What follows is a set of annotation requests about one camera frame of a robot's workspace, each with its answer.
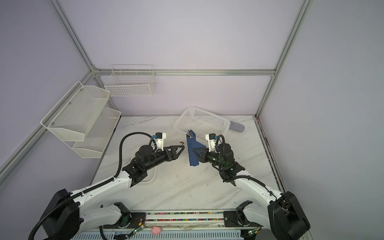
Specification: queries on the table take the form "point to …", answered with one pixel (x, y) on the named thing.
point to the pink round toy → (156, 230)
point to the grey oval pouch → (236, 126)
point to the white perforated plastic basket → (202, 122)
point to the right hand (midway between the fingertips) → (192, 150)
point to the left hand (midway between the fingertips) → (181, 147)
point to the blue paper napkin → (192, 143)
